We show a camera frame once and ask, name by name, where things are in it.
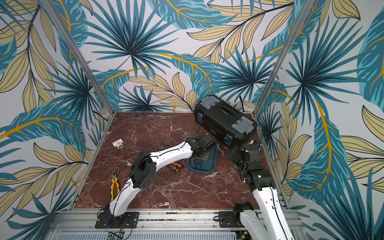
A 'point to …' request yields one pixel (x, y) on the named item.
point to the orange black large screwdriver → (175, 166)
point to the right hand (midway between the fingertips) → (237, 153)
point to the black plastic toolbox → (226, 122)
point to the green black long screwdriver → (199, 163)
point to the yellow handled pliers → (114, 179)
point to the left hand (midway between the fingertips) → (203, 156)
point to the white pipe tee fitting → (118, 143)
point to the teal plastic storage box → (207, 166)
